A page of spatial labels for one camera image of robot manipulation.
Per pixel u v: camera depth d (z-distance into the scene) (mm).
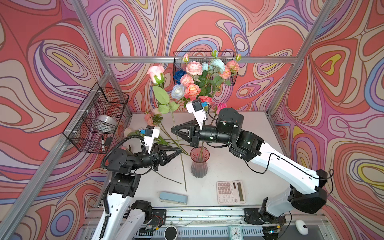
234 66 734
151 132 479
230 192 798
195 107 442
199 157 783
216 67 651
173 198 767
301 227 690
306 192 405
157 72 452
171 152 533
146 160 491
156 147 532
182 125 493
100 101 738
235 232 678
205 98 678
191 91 656
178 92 677
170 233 653
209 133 460
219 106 1233
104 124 699
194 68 625
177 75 719
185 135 494
